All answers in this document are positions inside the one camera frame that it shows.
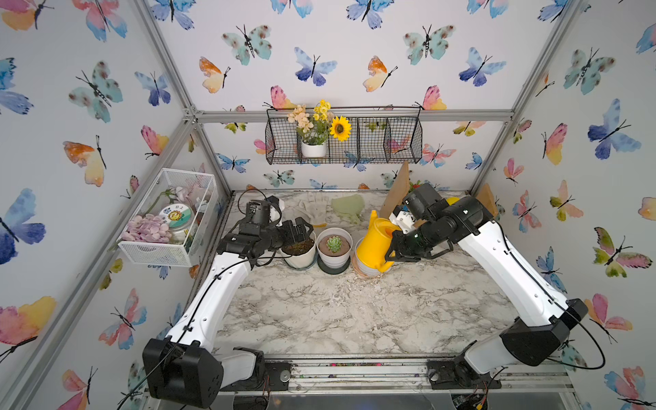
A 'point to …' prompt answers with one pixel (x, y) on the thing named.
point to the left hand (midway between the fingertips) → (303, 229)
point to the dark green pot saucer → (333, 271)
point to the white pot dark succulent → (301, 254)
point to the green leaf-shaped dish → (348, 206)
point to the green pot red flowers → (413, 186)
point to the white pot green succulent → (334, 246)
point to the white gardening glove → (317, 208)
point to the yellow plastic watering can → (372, 248)
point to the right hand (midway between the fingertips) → (389, 256)
